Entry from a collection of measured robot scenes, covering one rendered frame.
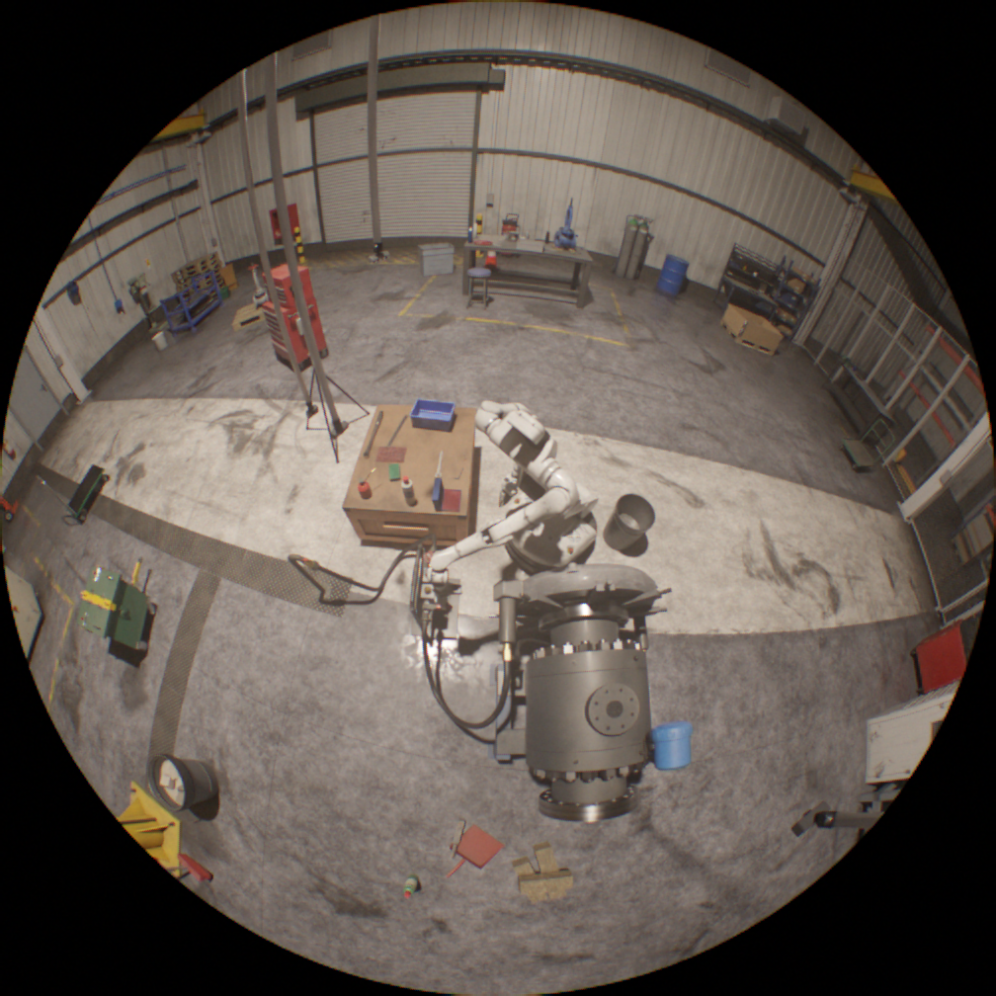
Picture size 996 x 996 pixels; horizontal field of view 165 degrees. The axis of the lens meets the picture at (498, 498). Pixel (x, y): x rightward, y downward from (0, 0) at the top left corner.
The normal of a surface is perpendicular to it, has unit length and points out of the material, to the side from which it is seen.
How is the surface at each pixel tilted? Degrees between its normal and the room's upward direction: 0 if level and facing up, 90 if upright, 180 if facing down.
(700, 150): 90
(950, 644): 90
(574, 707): 29
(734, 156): 90
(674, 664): 0
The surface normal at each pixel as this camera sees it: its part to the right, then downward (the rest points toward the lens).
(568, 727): -0.51, -0.50
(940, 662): -1.00, 0.00
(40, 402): 0.99, 0.14
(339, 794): 0.07, -0.57
